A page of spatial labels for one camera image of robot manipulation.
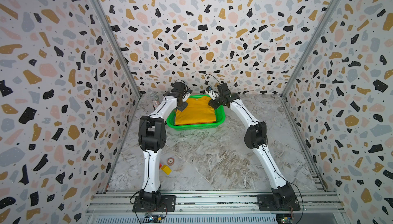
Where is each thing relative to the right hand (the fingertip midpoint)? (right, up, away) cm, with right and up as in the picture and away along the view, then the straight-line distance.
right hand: (211, 101), depth 107 cm
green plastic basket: (+5, -10, -8) cm, 14 cm away
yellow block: (-26, -39, -23) cm, 52 cm away
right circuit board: (+33, -57, -36) cm, 75 cm away
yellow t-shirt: (-9, -7, -6) cm, 13 cm away
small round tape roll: (-24, -35, -21) cm, 48 cm away
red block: (-30, -37, -22) cm, 52 cm away
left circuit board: (-27, -56, -37) cm, 73 cm away
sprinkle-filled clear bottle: (-32, +1, -24) cm, 40 cm away
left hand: (-21, -1, -5) cm, 22 cm away
